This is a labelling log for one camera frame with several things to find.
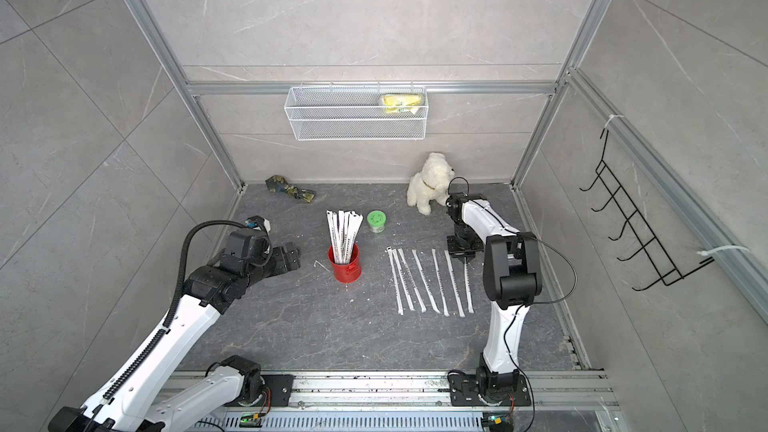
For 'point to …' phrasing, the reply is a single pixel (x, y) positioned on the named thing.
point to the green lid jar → (376, 220)
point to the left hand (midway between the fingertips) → (287, 249)
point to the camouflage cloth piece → (277, 183)
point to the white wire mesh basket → (356, 113)
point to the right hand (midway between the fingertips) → (467, 258)
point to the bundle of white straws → (344, 228)
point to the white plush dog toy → (430, 183)
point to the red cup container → (347, 272)
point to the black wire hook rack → (652, 248)
